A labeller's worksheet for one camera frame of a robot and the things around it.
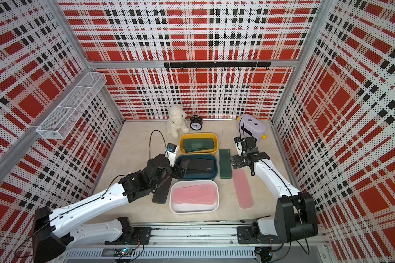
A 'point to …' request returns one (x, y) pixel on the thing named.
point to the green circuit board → (123, 252)
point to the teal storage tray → (197, 176)
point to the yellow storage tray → (199, 135)
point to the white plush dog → (178, 121)
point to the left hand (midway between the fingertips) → (182, 158)
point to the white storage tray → (192, 209)
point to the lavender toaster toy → (249, 126)
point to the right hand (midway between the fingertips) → (245, 157)
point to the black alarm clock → (196, 123)
